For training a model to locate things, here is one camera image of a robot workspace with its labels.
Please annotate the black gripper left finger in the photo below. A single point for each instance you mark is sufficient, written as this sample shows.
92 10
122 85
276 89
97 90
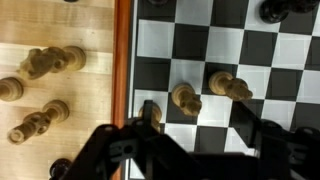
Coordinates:
133 153

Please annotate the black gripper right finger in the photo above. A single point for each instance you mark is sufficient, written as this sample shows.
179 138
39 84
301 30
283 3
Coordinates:
286 153

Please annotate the beige chess piece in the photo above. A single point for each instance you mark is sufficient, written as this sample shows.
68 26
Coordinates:
226 85
10 89
158 116
186 98

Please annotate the beige chess bishop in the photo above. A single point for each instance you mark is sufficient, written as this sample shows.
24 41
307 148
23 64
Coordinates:
40 121

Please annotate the beige chess knight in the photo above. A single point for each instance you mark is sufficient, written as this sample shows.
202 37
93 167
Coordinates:
53 61

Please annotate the checkered chessboard with red frame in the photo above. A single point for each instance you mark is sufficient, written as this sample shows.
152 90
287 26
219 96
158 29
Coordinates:
190 43

